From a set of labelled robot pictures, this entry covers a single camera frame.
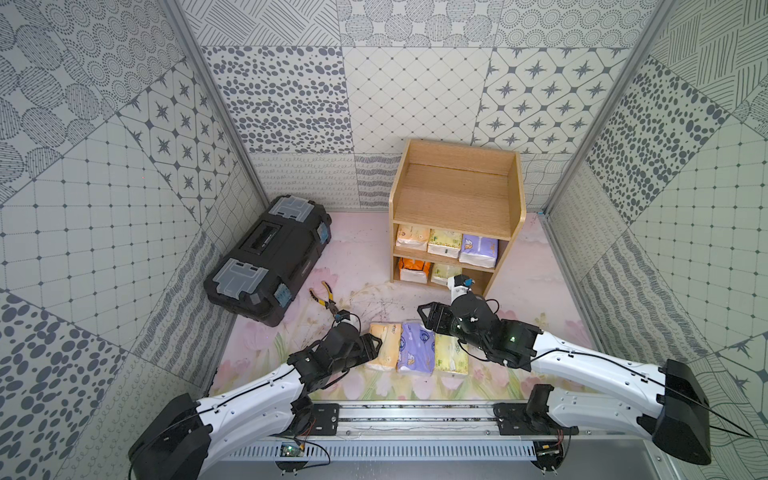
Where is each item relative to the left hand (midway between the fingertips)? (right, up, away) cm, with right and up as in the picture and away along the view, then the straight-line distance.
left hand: (379, 340), depth 82 cm
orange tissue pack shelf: (+10, +29, +4) cm, 31 cm away
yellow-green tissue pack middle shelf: (+19, +27, +1) cm, 33 cm away
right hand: (+13, +9, -5) cm, 17 cm away
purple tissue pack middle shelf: (+28, +25, -2) cm, 38 cm away
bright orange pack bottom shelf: (+10, +18, +11) cm, 24 cm away
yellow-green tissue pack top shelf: (+20, -3, -2) cm, 20 cm away
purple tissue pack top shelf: (+10, -3, 0) cm, 11 cm away
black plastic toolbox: (-34, +17, -2) cm, 38 cm away
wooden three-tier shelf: (+20, +36, -4) cm, 42 cm away
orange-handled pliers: (-17, +7, +13) cm, 22 cm away
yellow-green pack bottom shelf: (+20, +17, +13) cm, 30 cm away
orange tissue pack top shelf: (+3, -3, -1) cm, 4 cm away
